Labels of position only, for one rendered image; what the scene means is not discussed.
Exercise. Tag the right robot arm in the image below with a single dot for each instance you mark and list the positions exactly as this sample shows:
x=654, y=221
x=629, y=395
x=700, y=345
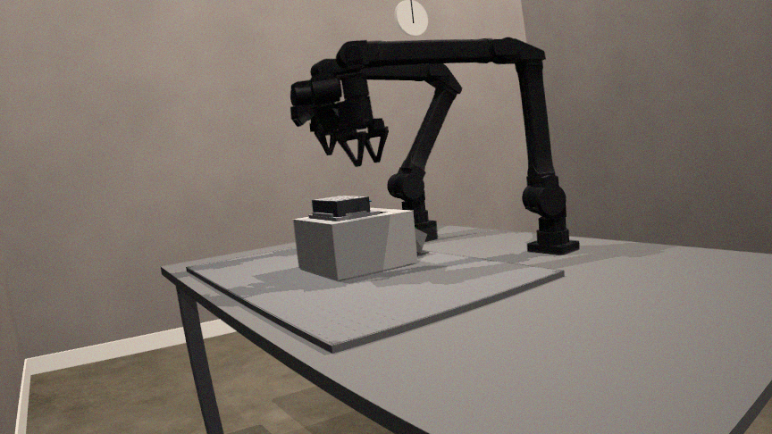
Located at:
x=408, y=186

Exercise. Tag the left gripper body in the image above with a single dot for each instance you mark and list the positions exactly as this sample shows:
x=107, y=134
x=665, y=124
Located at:
x=362, y=109

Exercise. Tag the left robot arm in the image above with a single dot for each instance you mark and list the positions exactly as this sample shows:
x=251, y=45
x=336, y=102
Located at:
x=542, y=193

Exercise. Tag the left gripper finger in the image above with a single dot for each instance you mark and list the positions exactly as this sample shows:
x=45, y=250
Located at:
x=360, y=136
x=383, y=133

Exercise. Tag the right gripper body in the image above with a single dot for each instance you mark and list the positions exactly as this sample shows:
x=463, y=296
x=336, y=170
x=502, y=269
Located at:
x=315, y=127

